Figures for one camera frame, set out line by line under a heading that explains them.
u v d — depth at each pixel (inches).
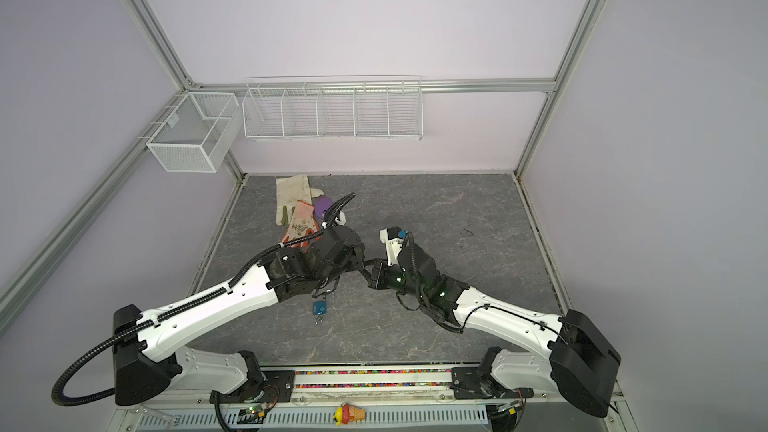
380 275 25.7
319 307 34.0
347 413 26.8
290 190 45.7
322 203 43.8
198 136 38.9
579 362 16.0
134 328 15.6
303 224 40.9
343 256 21.2
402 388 29.5
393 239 27.3
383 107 40.3
